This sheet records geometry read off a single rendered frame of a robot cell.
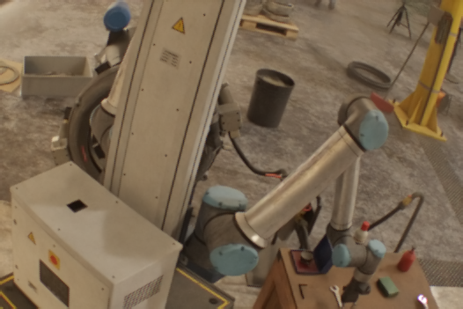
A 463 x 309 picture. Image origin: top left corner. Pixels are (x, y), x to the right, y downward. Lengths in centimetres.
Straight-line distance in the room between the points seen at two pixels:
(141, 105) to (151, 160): 19
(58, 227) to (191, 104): 58
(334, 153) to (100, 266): 79
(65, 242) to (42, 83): 275
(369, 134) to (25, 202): 114
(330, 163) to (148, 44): 68
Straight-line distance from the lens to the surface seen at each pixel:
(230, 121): 293
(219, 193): 213
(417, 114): 607
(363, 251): 225
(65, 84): 451
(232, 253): 195
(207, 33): 181
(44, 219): 193
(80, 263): 184
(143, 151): 207
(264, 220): 195
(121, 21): 340
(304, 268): 264
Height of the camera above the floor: 205
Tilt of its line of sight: 29 degrees down
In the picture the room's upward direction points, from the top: 17 degrees clockwise
